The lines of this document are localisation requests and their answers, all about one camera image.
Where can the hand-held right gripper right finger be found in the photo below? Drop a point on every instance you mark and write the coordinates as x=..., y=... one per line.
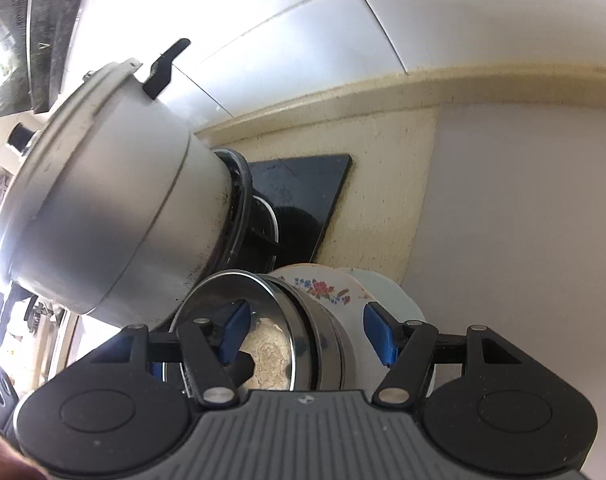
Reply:
x=380, y=332

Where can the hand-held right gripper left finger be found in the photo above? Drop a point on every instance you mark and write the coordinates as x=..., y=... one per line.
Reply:
x=233, y=332

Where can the large white floral plate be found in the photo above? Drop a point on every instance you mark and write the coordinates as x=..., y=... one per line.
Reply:
x=385, y=285

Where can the black glass gas stove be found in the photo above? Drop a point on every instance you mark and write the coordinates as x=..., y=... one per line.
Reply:
x=303, y=195

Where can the aluminium pressure cooker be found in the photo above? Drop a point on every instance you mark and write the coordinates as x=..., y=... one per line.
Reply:
x=108, y=200

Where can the black range hood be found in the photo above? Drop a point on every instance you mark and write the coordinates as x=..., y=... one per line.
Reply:
x=43, y=35

